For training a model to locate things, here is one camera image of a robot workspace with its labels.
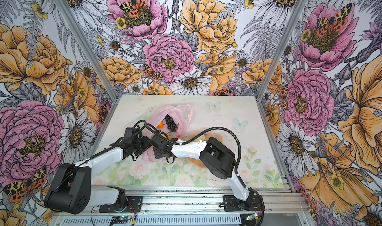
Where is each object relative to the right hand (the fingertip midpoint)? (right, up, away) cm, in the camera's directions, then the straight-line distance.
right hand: (161, 155), depth 89 cm
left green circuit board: (-15, -25, -18) cm, 34 cm away
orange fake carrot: (-3, +17, +11) cm, 20 cm away
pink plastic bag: (+11, +23, +10) cm, 28 cm away
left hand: (-7, +4, +2) cm, 8 cm away
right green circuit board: (+47, -24, -17) cm, 56 cm away
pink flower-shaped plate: (+21, -3, -4) cm, 22 cm away
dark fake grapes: (+4, +17, +13) cm, 22 cm away
